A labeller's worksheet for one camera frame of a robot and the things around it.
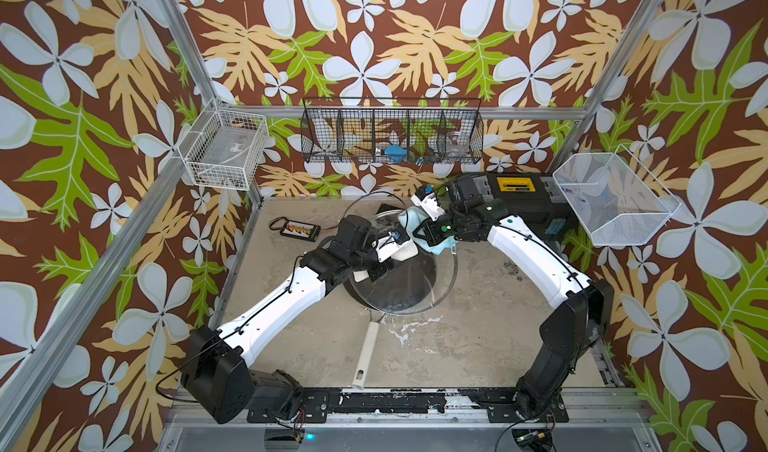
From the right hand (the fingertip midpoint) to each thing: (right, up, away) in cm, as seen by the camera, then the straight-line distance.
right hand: (414, 231), depth 81 cm
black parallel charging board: (-39, 0, +27) cm, 47 cm away
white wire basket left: (-55, +24, +5) cm, 60 cm away
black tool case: (+43, +11, +18) cm, 48 cm away
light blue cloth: (-1, +4, -1) cm, 4 cm away
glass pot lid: (+3, -18, +17) cm, 25 cm away
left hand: (-5, -4, -4) cm, 8 cm away
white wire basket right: (+57, +10, +1) cm, 58 cm away
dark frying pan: (-12, -30, -9) cm, 34 cm away
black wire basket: (-5, +34, +18) cm, 38 cm away
